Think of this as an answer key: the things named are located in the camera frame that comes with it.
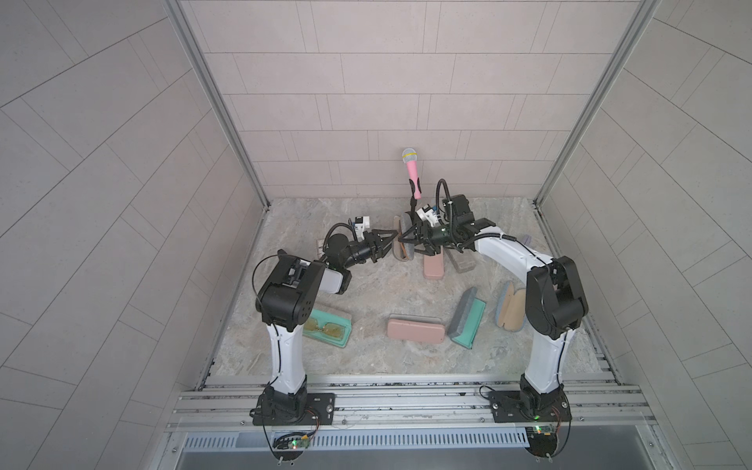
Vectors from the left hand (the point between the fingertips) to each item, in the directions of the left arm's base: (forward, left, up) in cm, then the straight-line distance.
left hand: (401, 240), depth 86 cm
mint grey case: (+1, -21, -12) cm, 24 cm away
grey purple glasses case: (+8, -44, -9) cm, 46 cm away
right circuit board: (-47, -33, -15) cm, 59 cm away
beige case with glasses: (-5, 0, +1) cm, 5 cm away
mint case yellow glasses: (-21, +21, -14) cm, 33 cm away
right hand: (-2, -1, +1) cm, 2 cm away
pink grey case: (0, -12, -14) cm, 18 cm away
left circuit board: (-47, +25, -14) cm, 55 cm away
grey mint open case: (-20, -18, -10) cm, 29 cm away
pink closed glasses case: (-22, -6, -12) cm, 26 cm away
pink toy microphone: (+26, -3, +11) cm, 28 cm away
